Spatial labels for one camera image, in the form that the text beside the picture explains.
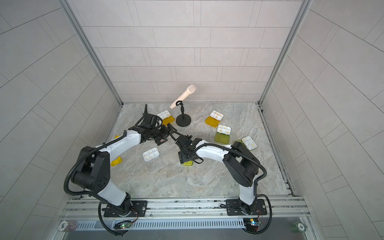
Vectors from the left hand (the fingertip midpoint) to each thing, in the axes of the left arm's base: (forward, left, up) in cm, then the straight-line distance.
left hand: (175, 132), depth 89 cm
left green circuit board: (-44, +18, -7) cm, 48 cm away
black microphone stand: (+16, -2, -8) cm, 19 cm away
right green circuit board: (-43, -37, -10) cm, 58 cm away
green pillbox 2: (-2, -46, -7) cm, 46 cm away
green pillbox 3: (-16, -8, -7) cm, 19 cm away
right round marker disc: (-45, -57, -2) cm, 73 cm away
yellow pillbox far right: (+17, -25, -8) cm, 31 cm away
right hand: (-11, -7, -10) cm, 17 cm away
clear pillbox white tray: (-10, +15, -9) cm, 20 cm away
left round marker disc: (-45, +43, -3) cm, 62 cm away
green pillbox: (+5, -30, -9) cm, 32 cm away
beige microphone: (+16, -9, +20) cm, 27 cm away
